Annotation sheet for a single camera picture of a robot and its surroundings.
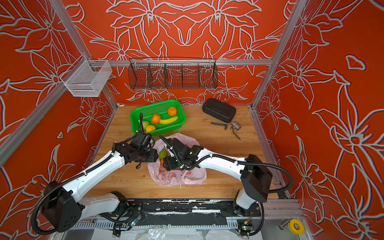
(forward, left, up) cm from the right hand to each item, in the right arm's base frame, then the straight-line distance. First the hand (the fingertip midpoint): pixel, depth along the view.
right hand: (165, 163), depth 76 cm
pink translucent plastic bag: (-6, +3, -2) cm, 6 cm away
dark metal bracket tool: (+33, -39, -12) cm, 53 cm away
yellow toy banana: (+36, +5, -9) cm, 38 cm away
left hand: (+5, +6, -1) cm, 8 cm away
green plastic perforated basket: (+51, +10, -11) cm, 53 cm away
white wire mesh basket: (+48, +51, +21) cm, 73 cm away
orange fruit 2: (+44, 0, -7) cm, 45 cm away
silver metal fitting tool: (+31, -46, -10) cm, 56 cm away
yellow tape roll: (-26, -60, -11) cm, 66 cm away
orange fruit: (+36, +11, -5) cm, 38 cm away
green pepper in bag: (+8, +3, -6) cm, 11 cm away
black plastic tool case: (+44, -35, -7) cm, 57 cm away
